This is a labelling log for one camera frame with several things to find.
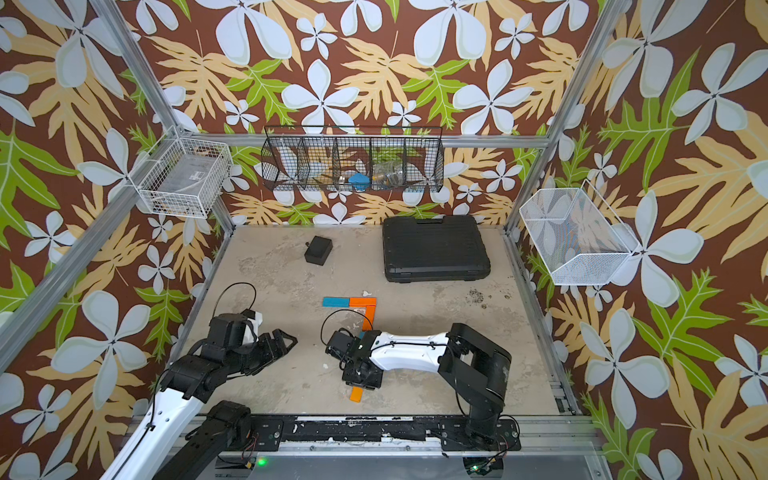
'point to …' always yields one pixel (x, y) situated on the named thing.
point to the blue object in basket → (360, 181)
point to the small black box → (318, 250)
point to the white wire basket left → (187, 178)
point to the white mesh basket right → (576, 236)
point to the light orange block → (356, 394)
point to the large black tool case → (448, 249)
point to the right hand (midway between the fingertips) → (350, 383)
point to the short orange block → (362, 301)
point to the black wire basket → (352, 159)
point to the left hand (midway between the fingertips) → (291, 343)
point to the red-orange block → (370, 313)
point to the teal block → (336, 302)
